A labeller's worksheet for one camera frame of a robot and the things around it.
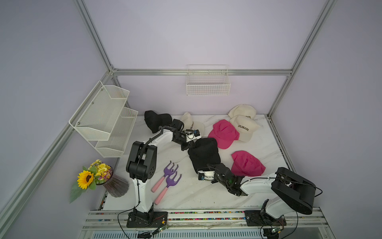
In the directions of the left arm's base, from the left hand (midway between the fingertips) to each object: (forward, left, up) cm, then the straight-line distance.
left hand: (193, 146), depth 93 cm
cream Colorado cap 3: (+18, -37, -1) cm, 41 cm away
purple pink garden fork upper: (-14, +16, -7) cm, 22 cm away
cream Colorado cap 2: (+33, -38, +1) cm, 51 cm away
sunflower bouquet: (-25, +42, +17) cm, 52 cm away
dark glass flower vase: (-26, +39, +3) cm, 47 cm away
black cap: (+27, +31, -5) cm, 41 cm away
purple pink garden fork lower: (-20, +14, -8) cm, 26 cm away
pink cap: (+12, -22, -1) cm, 25 cm away
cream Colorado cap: (+20, +4, -1) cm, 20 cm away
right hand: (-11, -11, -4) cm, 16 cm away
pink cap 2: (-10, -32, -4) cm, 34 cm away
